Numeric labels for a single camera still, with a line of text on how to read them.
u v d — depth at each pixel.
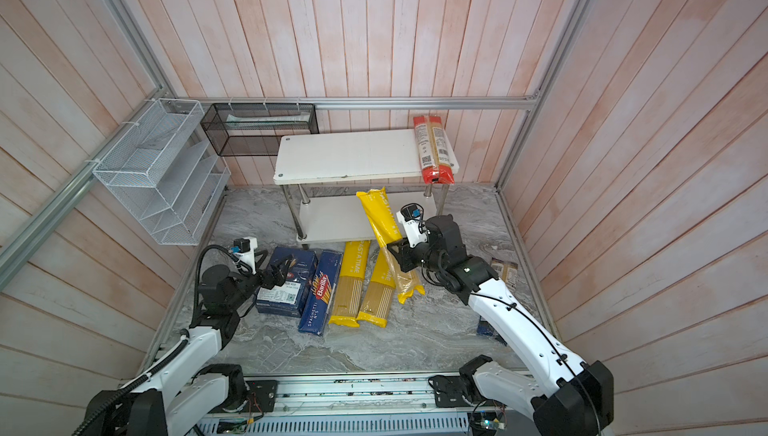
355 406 0.73
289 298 0.83
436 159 0.76
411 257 0.66
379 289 0.90
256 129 1.05
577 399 0.38
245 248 0.70
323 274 0.91
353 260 0.96
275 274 0.74
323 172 0.76
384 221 0.73
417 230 0.65
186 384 0.51
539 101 0.93
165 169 0.73
